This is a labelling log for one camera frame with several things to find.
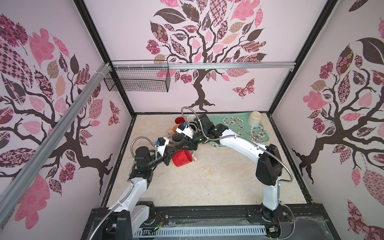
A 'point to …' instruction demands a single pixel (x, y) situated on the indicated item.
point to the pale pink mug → (193, 157)
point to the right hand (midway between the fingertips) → (180, 143)
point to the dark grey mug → (178, 137)
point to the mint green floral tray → (238, 122)
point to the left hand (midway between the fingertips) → (177, 148)
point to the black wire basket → (147, 76)
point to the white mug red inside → (178, 119)
